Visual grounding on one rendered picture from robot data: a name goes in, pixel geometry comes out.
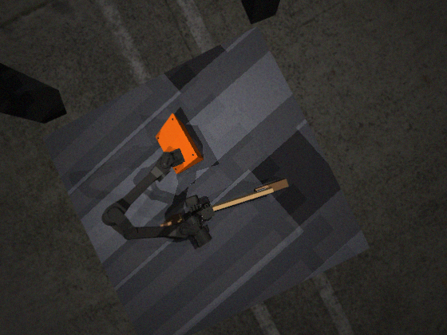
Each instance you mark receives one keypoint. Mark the long wooden rail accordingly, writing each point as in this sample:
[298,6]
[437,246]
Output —
[242,198]

